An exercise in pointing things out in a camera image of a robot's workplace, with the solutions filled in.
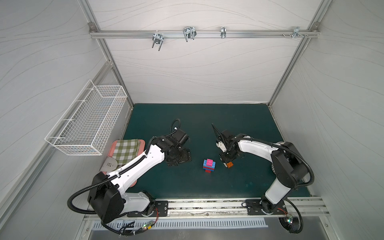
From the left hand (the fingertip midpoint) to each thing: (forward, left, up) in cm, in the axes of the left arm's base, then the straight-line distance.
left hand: (185, 161), depth 77 cm
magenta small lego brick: (0, -13, -1) cm, 13 cm away
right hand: (+8, -24, -12) cm, 27 cm away
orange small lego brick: (+2, -25, -8) cm, 27 cm away
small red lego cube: (-1, -12, -11) cm, 17 cm away
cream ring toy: (+15, -58, -6) cm, 60 cm away
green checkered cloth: (+11, +40, -12) cm, 43 cm away
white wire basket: (+7, +46, +19) cm, 50 cm away
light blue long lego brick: (0, -11, -3) cm, 11 cm away
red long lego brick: (-1, -13, -7) cm, 15 cm away
